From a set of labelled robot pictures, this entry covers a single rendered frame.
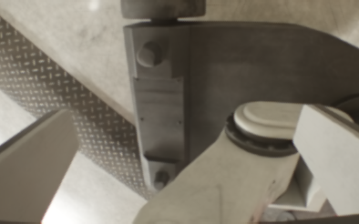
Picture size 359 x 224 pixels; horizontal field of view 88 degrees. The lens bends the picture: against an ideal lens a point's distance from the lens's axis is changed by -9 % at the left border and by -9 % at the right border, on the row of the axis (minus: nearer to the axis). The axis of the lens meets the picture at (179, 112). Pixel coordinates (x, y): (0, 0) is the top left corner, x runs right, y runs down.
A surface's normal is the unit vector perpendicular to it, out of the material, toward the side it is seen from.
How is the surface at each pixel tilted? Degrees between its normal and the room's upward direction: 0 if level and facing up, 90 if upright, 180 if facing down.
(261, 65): 0
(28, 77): 0
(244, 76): 0
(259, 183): 90
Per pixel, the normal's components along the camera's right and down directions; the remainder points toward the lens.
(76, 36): -0.19, 0.47
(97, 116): 0.07, 0.20
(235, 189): -0.02, -0.88
